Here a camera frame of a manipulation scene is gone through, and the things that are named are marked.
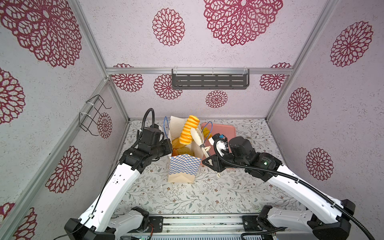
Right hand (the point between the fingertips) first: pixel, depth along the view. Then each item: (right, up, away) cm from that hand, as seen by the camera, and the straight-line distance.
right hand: (204, 159), depth 65 cm
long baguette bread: (-13, +6, +7) cm, 16 cm away
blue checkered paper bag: (-9, -3, +8) cm, 12 cm away
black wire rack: (-58, +18, +11) cm, 62 cm away
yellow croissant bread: (+6, +11, +45) cm, 46 cm away
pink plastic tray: (+23, +12, +49) cm, 56 cm away
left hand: (-15, +4, +9) cm, 18 cm away
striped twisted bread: (-8, +9, +3) cm, 13 cm away
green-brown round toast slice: (-9, 0, +30) cm, 31 cm away
